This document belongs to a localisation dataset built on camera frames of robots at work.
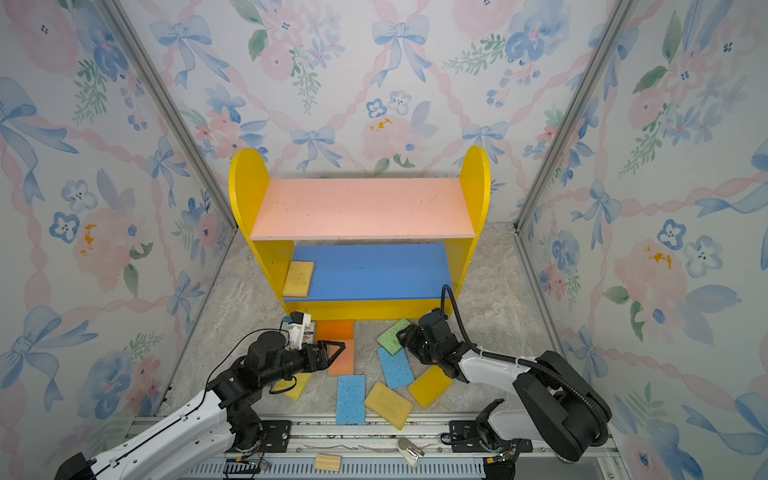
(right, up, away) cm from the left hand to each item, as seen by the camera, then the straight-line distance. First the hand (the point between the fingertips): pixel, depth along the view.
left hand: (337, 346), depth 76 cm
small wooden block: (-1, -25, -6) cm, 26 cm away
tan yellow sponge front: (+13, -15, +1) cm, 20 cm away
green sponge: (+13, -1, +11) cm, 18 cm away
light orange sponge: (+1, -6, +6) cm, 9 cm away
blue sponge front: (+3, -15, +2) cm, 15 cm away
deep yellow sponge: (+24, -13, +5) cm, 28 cm away
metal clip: (+18, -23, -6) cm, 30 cm away
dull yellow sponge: (-13, +16, +9) cm, 22 cm away
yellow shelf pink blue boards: (+4, +25, +18) cm, 32 cm away
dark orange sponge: (-3, 0, +16) cm, 16 cm away
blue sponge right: (+15, -8, +7) cm, 19 cm away
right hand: (+16, -1, +12) cm, 20 cm away
